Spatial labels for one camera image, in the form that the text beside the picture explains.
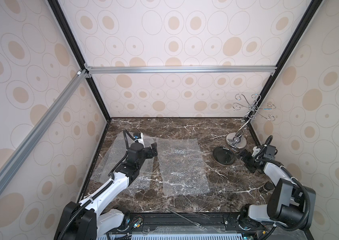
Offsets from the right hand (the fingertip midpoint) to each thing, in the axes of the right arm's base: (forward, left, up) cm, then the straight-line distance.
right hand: (246, 159), depth 89 cm
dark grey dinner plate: (+4, +13, -4) cm, 14 cm away
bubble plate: (-4, +38, -5) cm, 39 cm away
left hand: (0, +55, +13) cm, 57 cm away
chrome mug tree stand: (+18, +3, -4) cm, 18 cm away
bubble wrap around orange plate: (-16, +61, -4) cm, 63 cm away
